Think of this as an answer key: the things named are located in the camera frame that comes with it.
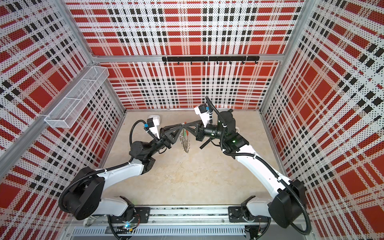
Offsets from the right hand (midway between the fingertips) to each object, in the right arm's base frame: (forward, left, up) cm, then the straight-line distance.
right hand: (185, 127), depth 65 cm
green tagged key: (-1, 0, -3) cm, 3 cm away
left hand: (0, +1, 0) cm, 1 cm away
